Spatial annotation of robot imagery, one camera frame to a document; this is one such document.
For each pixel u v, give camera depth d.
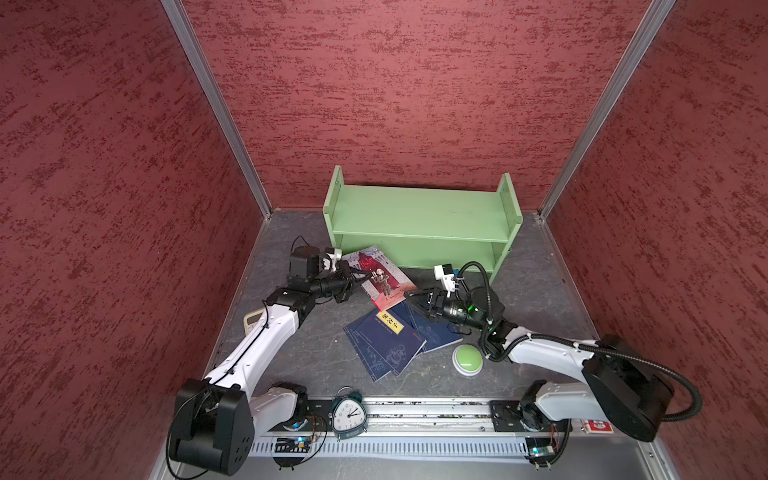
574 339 0.51
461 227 0.80
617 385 0.43
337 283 0.70
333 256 0.77
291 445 0.71
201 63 0.79
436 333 0.87
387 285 0.77
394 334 0.86
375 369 0.81
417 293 0.77
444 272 0.74
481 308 0.61
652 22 0.72
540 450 0.70
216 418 0.39
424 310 0.69
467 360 0.81
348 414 0.71
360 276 0.76
